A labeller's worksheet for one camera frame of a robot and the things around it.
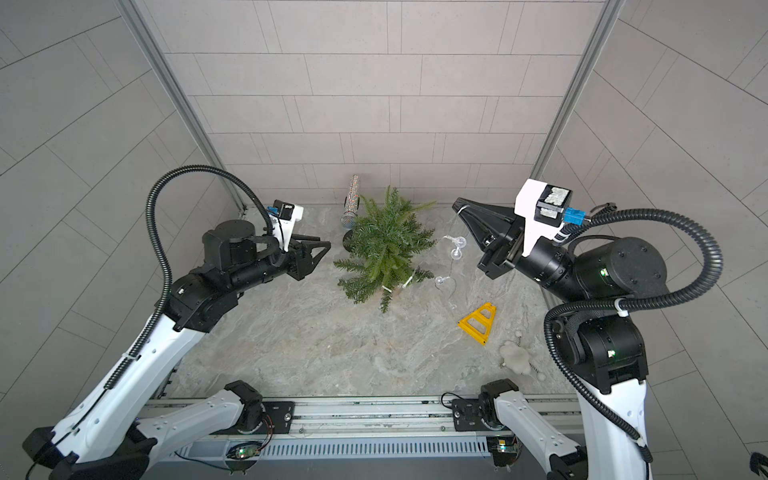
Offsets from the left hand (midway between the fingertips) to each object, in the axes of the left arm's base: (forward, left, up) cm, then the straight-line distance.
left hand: (330, 241), depth 63 cm
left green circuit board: (-34, +19, -31) cm, 50 cm away
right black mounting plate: (-27, -32, -33) cm, 53 cm away
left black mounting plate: (-26, +13, -34) cm, 45 cm away
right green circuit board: (-33, -39, -35) cm, 62 cm away
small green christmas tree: (+5, -11, -8) cm, 15 cm away
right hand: (-11, -21, +21) cm, 32 cm away
